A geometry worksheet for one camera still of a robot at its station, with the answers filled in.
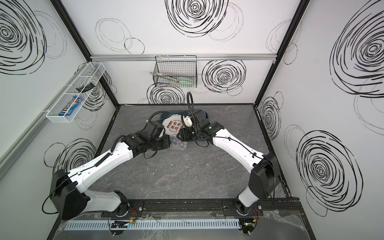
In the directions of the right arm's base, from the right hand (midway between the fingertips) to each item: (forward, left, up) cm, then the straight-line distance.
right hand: (177, 136), depth 77 cm
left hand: (-2, +2, -4) cm, 4 cm away
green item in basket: (+30, -4, +12) cm, 32 cm away
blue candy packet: (+7, +51, +14) cm, 53 cm away
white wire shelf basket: (+37, +56, +14) cm, 68 cm away
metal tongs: (+31, +6, +14) cm, 35 cm away
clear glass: (+1, +2, -9) cm, 9 cm away
